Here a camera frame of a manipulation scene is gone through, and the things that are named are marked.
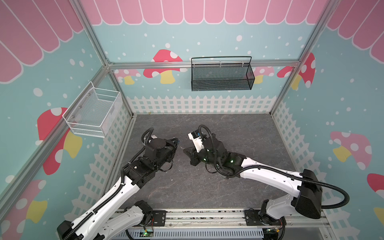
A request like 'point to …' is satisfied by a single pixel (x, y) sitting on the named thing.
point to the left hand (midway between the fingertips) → (180, 142)
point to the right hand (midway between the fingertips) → (183, 150)
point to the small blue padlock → (178, 141)
